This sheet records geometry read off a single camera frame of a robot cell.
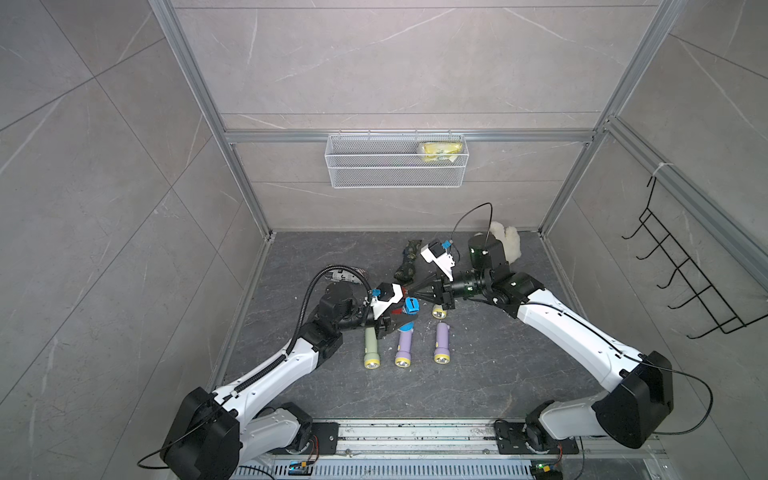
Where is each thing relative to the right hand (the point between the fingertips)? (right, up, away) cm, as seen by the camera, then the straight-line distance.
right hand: (414, 294), depth 68 cm
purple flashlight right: (+10, -19, +17) cm, 27 cm away
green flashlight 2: (+10, -9, +26) cm, 30 cm away
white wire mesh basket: (-4, +42, +32) cm, 53 cm away
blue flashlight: (-1, -2, -2) cm, 3 cm away
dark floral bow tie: (0, +3, +36) cm, 36 cm away
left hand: (0, -3, +1) cm, 3 cm away
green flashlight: (-11, -21, +15) cm, 28 cm away
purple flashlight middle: (-2, -20, +16) cm, 25 cm away
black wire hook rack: (+61, -4, -10) cm, 62 cm away
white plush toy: (+38, +15, +36) cm, 55 cm away
